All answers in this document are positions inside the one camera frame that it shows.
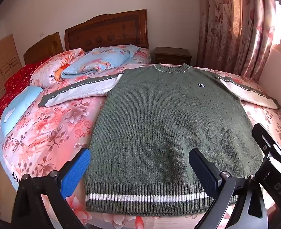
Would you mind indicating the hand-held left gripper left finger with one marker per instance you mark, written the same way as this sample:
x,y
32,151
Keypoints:
x,y
74,171

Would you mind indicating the white wall socket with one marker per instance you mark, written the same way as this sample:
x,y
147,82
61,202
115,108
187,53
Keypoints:
x,y
42,34

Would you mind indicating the folded blue floral quilt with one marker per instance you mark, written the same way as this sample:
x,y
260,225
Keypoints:
x,y
99,60

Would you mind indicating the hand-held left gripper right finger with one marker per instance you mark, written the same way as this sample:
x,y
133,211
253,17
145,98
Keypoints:
x,y
202,169

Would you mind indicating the green knit sweater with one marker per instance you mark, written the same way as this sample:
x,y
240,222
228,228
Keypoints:
x,y
169,114

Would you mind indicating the pink floral curtain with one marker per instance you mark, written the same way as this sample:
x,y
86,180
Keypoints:
x,y
226,28

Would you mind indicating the dark wooden nightstand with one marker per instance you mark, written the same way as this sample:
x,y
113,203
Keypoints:
x,y
172,55

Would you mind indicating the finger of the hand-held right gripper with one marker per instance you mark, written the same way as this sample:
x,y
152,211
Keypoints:
x,y
264,140

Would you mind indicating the large carved wooden headboard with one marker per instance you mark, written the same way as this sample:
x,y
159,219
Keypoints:
x,y
107,31

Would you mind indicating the pink floral pillow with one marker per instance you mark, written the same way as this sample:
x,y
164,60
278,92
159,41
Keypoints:
x,y
49,69

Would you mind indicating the light blue cloud sheet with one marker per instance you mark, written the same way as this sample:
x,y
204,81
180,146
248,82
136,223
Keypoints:
x,y
18,105

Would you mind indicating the pink floral bedspread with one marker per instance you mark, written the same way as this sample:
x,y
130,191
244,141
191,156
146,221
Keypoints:
x,y
54,128

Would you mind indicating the red blanket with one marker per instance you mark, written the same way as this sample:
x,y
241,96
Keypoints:
x,y
18,76

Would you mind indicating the small wooden headboard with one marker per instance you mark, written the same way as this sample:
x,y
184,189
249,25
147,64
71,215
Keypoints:
x,y
43,47

